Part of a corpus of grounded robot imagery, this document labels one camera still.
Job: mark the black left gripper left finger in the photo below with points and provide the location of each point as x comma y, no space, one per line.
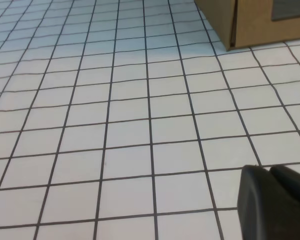
262,205

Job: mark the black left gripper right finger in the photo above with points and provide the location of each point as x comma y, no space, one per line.
290,181

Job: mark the lower brown cardboard shoebox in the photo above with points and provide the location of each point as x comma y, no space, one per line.
247,23

